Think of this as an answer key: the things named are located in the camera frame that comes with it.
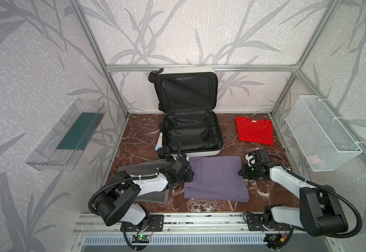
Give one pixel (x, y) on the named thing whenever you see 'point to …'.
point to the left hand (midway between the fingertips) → (195, 170)
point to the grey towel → (160, 197)
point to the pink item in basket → (314, 159)
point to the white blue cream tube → (159, 144)
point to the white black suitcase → (187, 98)
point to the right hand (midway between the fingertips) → (238, 168)
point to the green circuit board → (140, 239)
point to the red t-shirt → (259, 130)
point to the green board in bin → (82, 131)
